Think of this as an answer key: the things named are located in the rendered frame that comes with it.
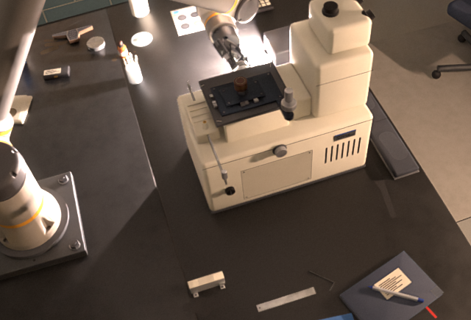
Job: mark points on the grey T-shaped metal piece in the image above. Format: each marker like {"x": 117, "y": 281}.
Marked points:
{"x": 71, "y": 34}

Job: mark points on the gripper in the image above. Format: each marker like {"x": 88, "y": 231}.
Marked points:
{"x": 225, "y": 39}

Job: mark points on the black hex key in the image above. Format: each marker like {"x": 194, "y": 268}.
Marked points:
{"x": 327, "y": 279}

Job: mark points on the white sheet with grey circles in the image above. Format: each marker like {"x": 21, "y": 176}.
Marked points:
{"x": 181, "y": 25}

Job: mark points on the grey long lever rod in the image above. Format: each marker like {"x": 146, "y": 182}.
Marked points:
{"x": 217, "y": 158}

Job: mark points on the brown anvil post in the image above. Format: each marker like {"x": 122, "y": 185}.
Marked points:
{"x": 241, "y": 84}

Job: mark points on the white paper note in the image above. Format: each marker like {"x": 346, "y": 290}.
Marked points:
{"x": 395, "y": 279}

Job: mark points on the blue office chair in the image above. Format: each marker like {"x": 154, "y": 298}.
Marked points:
{"x": 458, "y": 7}

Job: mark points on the grey flat box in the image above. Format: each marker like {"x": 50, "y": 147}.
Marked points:
{"x": 277, "y": 42}

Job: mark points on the dark blue notebook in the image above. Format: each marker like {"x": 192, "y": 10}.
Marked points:
{"x": 364, "y": 305}

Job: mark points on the thin grey pin lever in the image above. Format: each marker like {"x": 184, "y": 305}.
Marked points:
{"x": 190, "y": 90}

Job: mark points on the steel ruler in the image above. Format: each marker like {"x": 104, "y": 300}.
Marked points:
{"x": 286, "y": 299}

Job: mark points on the small black labelled box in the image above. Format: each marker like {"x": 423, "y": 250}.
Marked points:
{"x": 56, "y": 73}

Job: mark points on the grey tall stage knob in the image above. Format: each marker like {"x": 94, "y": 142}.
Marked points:
{"x": 288, "y": 103}

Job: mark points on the grey metal disc mount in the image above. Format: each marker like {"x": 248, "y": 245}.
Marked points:
{"x": 95, "y": 43}

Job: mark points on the red ribbon marker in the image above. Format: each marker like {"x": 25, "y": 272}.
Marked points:
{"x": 431, "y": 311}

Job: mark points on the dark grey stage plate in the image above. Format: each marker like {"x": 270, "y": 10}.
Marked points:
{"x": 266, "y": 88}

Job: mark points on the white and blue pen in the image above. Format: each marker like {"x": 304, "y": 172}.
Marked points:
{"x": 397, "y": 294}

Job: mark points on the grey square base plate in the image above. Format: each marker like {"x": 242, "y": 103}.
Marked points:
{"x": 75, "y": 220}

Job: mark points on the grey long flat tray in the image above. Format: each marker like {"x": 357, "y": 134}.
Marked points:
{"x": 393, "y": 147}

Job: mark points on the blue flat card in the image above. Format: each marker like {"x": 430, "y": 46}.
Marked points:
{"x": 338, "y": 317}

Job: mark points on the white plastic bottle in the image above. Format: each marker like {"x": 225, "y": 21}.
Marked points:
{"x": 138, "y": 3}

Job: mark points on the white squeeze bottle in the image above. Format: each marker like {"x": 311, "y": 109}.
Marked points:
{"x": 134, "y": 71}

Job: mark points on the white rectangular block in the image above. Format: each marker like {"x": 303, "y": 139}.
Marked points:
{"x": 206, "y": 281}

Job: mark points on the orange capped small bottle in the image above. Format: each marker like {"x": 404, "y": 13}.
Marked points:
{"x": 123, "y": 50}

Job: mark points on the cream microscope body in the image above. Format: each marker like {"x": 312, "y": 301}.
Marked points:
{"x": 331, "y": 114}

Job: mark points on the grey round front knob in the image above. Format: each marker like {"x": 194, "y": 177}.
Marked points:
{"x": 280, "y": 150}

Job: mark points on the white flat disc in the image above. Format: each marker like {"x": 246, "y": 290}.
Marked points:
{"x": 141, "y": 39}

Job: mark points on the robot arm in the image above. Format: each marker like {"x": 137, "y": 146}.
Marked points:
{"x": 25, "y": 202}

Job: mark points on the small black round knob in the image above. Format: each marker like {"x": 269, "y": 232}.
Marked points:
{"x": 229, "y": 191}

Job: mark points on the black round top knob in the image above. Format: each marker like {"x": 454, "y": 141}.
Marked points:
{"x": 330, "y": 8}

